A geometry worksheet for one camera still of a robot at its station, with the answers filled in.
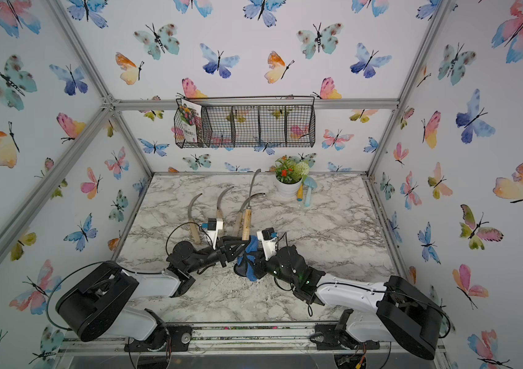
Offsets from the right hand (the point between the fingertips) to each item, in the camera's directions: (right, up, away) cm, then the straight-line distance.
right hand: (246, 251), depth 75 cm
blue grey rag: (+2, +3, -2) cm, 4 cm away
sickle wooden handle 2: (-15, +9, +29) cm, 34 cm away
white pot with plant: (+16, +27, +26) cm, 41 cm away
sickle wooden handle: (-25, +5, +27) cm, 37 cm away
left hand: (+1, +2, 0) cm, 3 cm away
